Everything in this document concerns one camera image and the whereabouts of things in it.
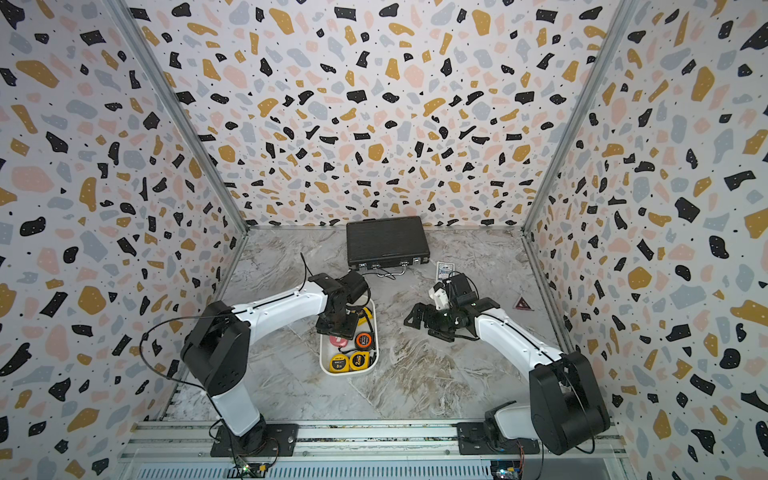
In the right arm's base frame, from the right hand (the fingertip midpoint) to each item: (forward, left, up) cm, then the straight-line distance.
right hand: (416, 326), depth 84 cm
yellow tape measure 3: (-8, +16, -7) cm, 19 cm away
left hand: (-1, +20, -4) cm, 20 cm away
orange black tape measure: (-2, +16, -6) cm, 17 cm away
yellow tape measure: (+5, +16, -6) cm, 18 cm away
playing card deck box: (+26, -10, -8) cm, 29 cm away
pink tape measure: (-3, +22, -4) cm, 23 cm away
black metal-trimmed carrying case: (+40, +12, -8) cm, 43 cm away
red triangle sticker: (+14, -36, -10) cm, 40 cm away
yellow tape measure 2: (-9, +22, -6) cm, 24 cm away
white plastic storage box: (-5, +26, -6) cm, 27 cm away
